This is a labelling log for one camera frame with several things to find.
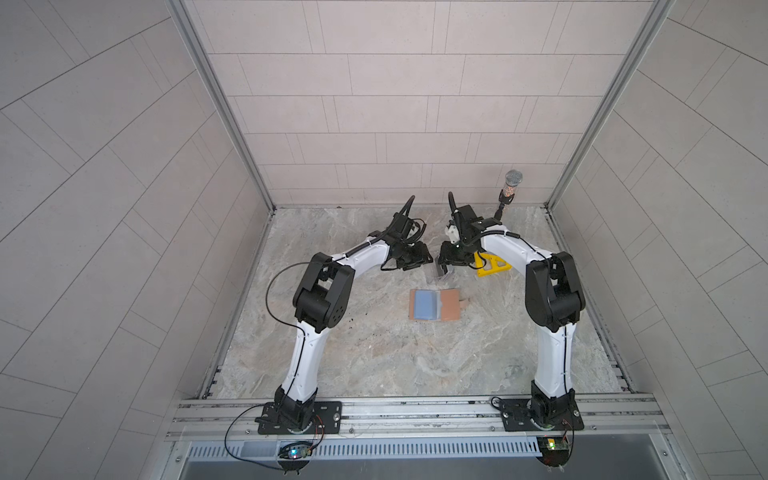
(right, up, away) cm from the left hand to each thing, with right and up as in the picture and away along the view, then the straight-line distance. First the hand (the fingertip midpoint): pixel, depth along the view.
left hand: (435, 256), depth 95 cm
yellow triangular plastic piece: (+14, -1, -15) cm, 20 cm away
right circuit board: (+24, -42, -27) cm, 56 cm away
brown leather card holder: (-1, -14, -5) cm, 15 cm away
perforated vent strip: (-41, -43, -26) cm, 65 cm away
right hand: (+2, -1, +2) cm, 3 cm away
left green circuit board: (-34, -40, -30) cm, 61 cm away
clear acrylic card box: (0, -7, +2) cm, 7 cm away
